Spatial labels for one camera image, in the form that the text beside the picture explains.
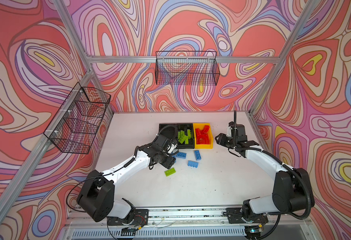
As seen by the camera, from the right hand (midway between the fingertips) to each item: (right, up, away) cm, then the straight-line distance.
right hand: (219, 141), depth 90 cm
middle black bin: (-21, +9, +19) cm, 29 cm away
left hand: (-29, -9, -5) cm, 31 cm away
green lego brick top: (-23, +2, +10) cm, 25 cm away
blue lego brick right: (-13, -9, +3) cm, 17 cm away
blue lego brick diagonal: (-16, -14, 0) cm, 22 cm away
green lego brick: (-30, -18, -2) cm, 36 cm away
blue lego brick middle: (-23, -9, +5) cm, 26 cm away
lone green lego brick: (-18, +4, +13) cm, 22 cm away
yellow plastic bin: (-9, +9, +12) cm, 18 cm away
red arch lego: (-9, +2, +11) cm, 15 cm away
